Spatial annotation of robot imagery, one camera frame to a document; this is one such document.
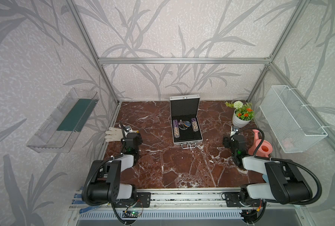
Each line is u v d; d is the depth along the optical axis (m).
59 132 0.64
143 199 0.73
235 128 0.80
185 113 1.01
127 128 0.79
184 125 1.02
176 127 0.99
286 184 0.44
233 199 0.73
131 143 0.69
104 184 0.44
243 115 0.94
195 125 1.02
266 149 0.81
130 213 0.71
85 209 0.71
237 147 0.70
